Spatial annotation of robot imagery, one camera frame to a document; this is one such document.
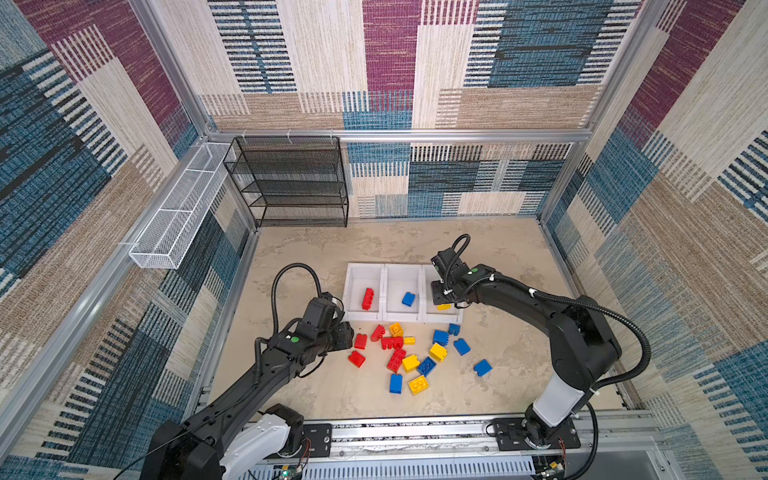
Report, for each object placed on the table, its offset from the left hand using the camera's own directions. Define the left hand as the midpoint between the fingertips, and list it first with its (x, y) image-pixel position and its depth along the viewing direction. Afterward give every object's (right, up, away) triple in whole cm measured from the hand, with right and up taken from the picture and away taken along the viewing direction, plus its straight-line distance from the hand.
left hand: (347, 329), depth 83 cm
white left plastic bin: (+1, +12, +19) cm, 23 cm away
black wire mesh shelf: (-24, +47, +28) cm, 59 cm away
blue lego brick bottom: (+22, -11, +2) cm, 25 cm away
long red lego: (+13, -5, +4) cm, 15 cm away
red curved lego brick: (+8, -3, +6) cm, 10 cm away
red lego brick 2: (+3, -5, +6) cm, 9 cm away
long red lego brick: (+5, +6, +13) cm, 15 cm away
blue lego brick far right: (+37, -11, +1) cm, 39 cm away
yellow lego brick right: (+26, -7, +2) cm, 27 cm away
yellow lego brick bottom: (+18, -10, +1) cm, 20 cm away
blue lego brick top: (+30, -2, +6) cm, 31 cm away
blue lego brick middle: (+33, -6, +6) cm, 34 cm away
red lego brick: (+2, -9, +2) cm, 9 cm away
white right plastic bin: (+24, +3, +6) cm, 25 cm away
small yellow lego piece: (+18, -5, +6) cm, 19 cm away
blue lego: (+18, +6, +14) cm, 23 cm away
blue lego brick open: (+27, -4, +6) cm, 28 cm away
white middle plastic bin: (+14, +11, +19) cm, 26 cm away
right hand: (+28, +8, +8) cm, 30 cm away
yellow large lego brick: (+28, +4, +12) cm, 31 cm away
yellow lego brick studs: (+14, -2, +5) cm, 15 cm away
